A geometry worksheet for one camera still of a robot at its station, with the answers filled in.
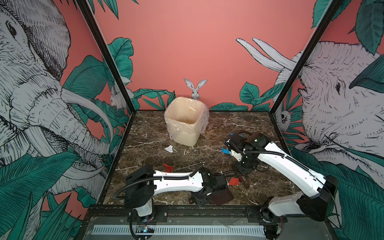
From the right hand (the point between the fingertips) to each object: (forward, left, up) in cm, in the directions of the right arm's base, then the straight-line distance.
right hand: (240, 170), depth 71 cm
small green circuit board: (-23, +46, -17) cm, 54 cm away
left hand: (-10, +20, -11) cm, 25 cm away
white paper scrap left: (+21, +40, -16) cm, 48 cm away
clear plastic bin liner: (+43, +29, -7) cm, 53 cm away
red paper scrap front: (0, 0, -18) cm, 18 cm away
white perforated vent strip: (-23, +29, -17) cm, 41 cm away
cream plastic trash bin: (+23, +29, -8) cm, 38 cm away
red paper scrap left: (+8, +39, -18) cm, 44 cm away
